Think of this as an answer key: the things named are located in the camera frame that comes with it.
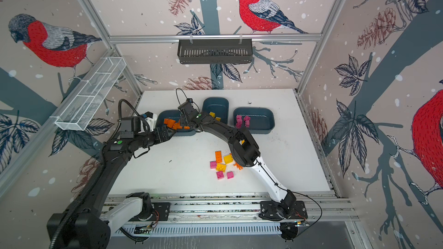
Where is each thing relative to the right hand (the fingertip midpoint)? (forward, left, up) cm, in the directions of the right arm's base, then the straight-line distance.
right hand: (183, 120), depth 98 cm
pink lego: (-27, -28, -7) cm, 40 cm away
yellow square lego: (-19, -27, -7) cm, 34 cm away
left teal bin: (+8, +10, -5) cm, 14 cm away
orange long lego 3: (-1, +5, -4) cm, 6 cm away
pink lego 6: (+3, -32, -5) cm, 33 cm away
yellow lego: (-24, -23, -7) cm, 34 cm away
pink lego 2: (-27, -23, -9) cm, 37 cm away
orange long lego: (-18, -21, -8) cm, 29 cm away
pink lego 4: (+2, -37, -5) cm, 38 cm away
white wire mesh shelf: (-8, +37, +25) cm, 45 cm away
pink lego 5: (+7, -32, -5) cm, 33 cm away
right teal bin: (+9, -47, -9) cm, 49 cm away
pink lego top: (+6, -37, -6) cm, 38 cm away
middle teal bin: (+16, -19, -5) cm, 26 cm away
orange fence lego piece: (-23, -33, -8) cm, 41 cm away
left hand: (-16, +1, +12) cm, 20 cm away
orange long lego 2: (+2, +10, -5) cm, 12 cm away
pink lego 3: (-23, -19, -6) cm, 31 cm away
